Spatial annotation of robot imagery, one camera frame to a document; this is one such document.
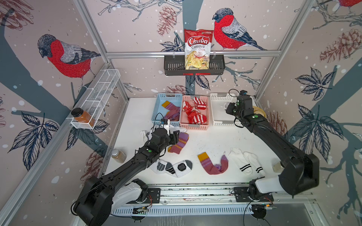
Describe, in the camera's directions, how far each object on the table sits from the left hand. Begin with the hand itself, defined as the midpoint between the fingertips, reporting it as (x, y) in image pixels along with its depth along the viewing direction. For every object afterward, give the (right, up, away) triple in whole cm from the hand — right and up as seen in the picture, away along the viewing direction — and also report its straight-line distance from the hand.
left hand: (177, 128), depth 82 cm
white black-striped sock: (-4, -2, +16) cm, 17 cm away
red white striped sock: (+16, +16, +28) cm, 36 cm away
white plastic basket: (+31, +5, +17) cm, 36 cm away
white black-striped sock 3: (+47, -19, +3) cm, 51 cm away
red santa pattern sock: (+13, +5, +21) cm, 25 cm away
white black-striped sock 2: (+38, -19, +4) cm, 43 cm away
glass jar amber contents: (-34, -15, -3) cm, 37 cm away
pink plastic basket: (+4, +1, +20) cm, 20 cm away
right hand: (+32, +15, +3) cm, 36 cm away
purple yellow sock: (-7, +14, +32) cm, 35 cm away
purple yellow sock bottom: (+19, -23, +1) cm, 30 cm away
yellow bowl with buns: (+60, +10, +23) cm, 65 cm away
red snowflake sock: (+6, +13, +25) cm, 29 cm away
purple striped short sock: (+4, -8, +11) cm, 14 cm away
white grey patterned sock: (0, -24, -1) cm, 24 cm away
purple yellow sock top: (-4, +8, +21) cm, 23 cm away
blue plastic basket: (-17, +9, +31) cm, 36 cm away
